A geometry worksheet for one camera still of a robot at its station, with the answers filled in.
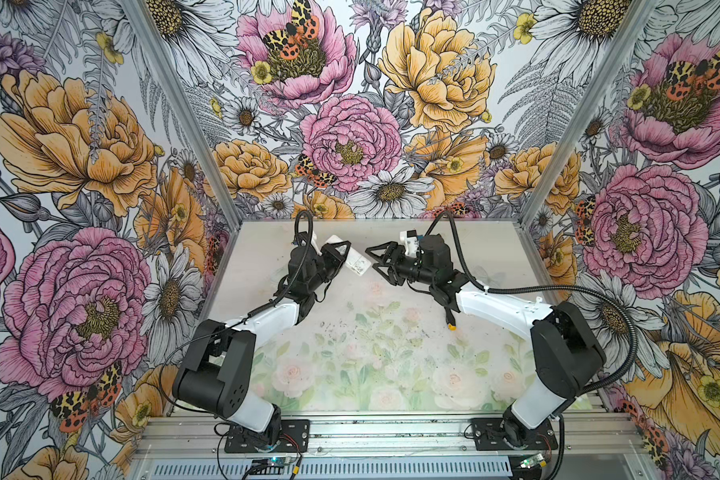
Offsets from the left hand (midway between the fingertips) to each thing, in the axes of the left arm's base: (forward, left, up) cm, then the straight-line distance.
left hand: (353, 250), depth 86 cm
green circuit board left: (-47, +17, -21) cm, 54 cm away
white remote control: (-4, -1, 0) cm, 4 cm away
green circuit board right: (-48, -42, -21) cm, 67 cm away
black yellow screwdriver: (-13, -29, -19) cm, 37 cm away
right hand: (-7, -4, +2) cm, 8 cm away
